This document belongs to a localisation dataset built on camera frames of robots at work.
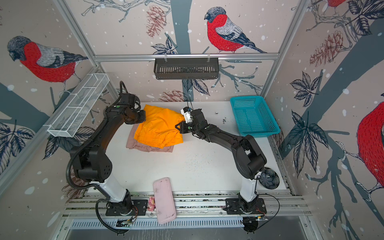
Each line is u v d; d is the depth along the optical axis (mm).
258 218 707
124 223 710
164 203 775
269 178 797
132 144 949
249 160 488
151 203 728
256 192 590
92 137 489
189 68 1037
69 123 704
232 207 728
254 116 1131
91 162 456
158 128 862
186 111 798
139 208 731
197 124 704
